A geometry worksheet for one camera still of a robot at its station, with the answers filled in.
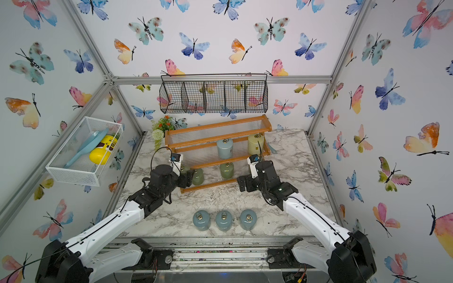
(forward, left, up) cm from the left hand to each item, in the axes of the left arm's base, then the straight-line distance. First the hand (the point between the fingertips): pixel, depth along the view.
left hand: (187, 167), depth 81 cm
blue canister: (-20, -6, -11) cm, 24 cm away
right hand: (-4, -27, -2) cm, 28 cm away
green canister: (-3, 0, +3) cm, 5 cm away
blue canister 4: (+8, -17, +3) cm, 19 cm away
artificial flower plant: (+33, +18, -3) cm, 38 cm away
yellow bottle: (-2, +31, +12) cm, 34 cm away
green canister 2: (+1, -3, -10) cm, 11 cm away
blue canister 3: (-21, -27, -11) cm, 35 cm away
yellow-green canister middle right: (+11, -32, +2) cm, 34 cm away
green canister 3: (+5, -18, -11) cm, 21 cm away
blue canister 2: (-20, -16, -12) cm, 29 cm away
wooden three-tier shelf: (+6, -6, +9) cm, 12 cm away
